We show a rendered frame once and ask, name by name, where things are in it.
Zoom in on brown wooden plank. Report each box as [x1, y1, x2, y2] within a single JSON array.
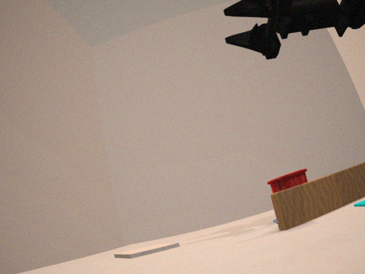
[[270, 162, 365, 231]]

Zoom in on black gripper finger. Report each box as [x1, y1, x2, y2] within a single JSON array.
[[224, 0, 275, 18], [225, 23, 267, 56]]

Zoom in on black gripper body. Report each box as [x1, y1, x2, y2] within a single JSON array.
[[258, 0, 317, 59]]

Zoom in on red cup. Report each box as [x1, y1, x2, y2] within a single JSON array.
[[268, 169, 308, 193]]

